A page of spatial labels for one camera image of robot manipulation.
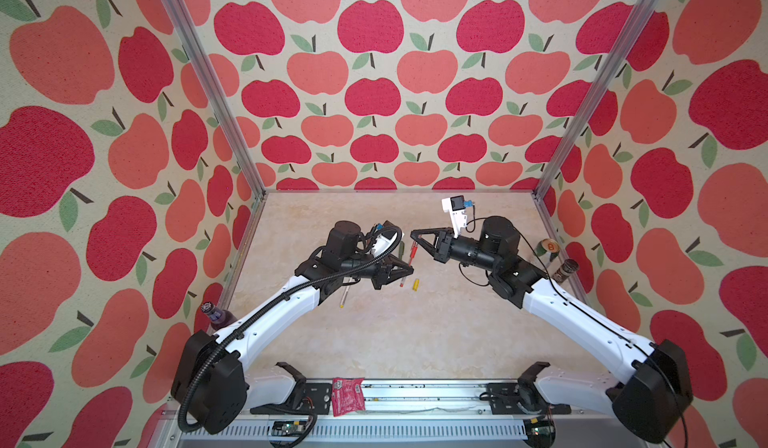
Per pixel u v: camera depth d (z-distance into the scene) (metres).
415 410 0.73
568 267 0.88
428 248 0.66
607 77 0.86
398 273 0.70
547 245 0.91
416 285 0.95
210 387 0.40
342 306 0.91
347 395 0.74
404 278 0.71
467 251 0.62
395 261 0.68
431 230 0.66
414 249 0.69
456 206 0.63
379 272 0.64
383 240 0.64
